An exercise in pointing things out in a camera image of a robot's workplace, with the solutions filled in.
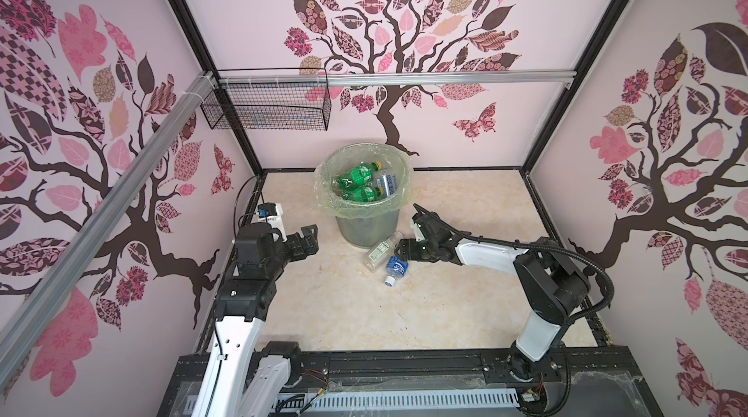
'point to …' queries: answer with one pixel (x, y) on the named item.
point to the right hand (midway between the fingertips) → (404, 248)
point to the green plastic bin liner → (348, 156)
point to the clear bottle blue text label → (389, 183)
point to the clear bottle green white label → (381, 252)
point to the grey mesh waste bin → (369, 232)
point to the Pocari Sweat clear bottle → (395, 267)
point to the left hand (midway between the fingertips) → (302, 235)
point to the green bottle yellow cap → (358, 176)
